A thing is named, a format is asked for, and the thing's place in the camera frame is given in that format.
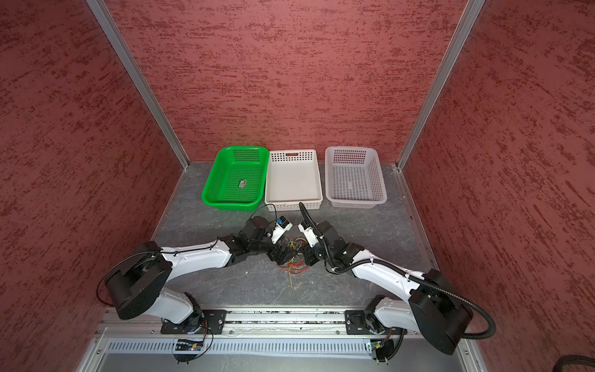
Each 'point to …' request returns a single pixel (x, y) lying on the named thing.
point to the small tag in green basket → (242, 184)
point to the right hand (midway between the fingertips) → (301, 254)
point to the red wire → (295, 267)
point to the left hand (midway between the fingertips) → (288, 248)
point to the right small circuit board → (382, 349)
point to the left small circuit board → (188, 346)
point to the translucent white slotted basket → (354, 177)
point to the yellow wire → (294, 246)
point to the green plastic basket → (239, 178)
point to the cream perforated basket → (293, 177)
